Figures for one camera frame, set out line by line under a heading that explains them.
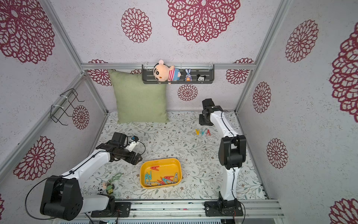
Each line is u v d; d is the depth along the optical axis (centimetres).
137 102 102
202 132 106
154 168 88
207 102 78
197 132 106
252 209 76
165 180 83
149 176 84
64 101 78
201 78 92
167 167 89
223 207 66
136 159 78
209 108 69
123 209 73
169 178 84
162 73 86
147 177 83
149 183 81
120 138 70
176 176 83
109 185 80
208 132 106
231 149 53
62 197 41
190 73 92
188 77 90
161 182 82
